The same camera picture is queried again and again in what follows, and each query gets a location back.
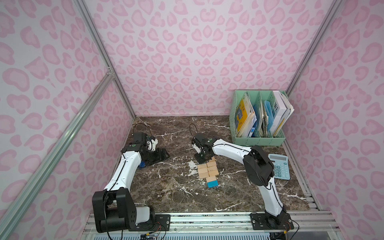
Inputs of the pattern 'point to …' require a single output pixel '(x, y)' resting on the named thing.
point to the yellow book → (244, 113)
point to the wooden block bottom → (211, 179)
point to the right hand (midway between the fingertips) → (199, 159)
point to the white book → (282, 109)
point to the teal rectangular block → (212, 184)
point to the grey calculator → (281, 166)
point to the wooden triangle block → (213, 159)
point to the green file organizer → (256, 117)
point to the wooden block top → (202, 166)
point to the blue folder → (270, 118)
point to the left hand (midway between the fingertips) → (163, 155)
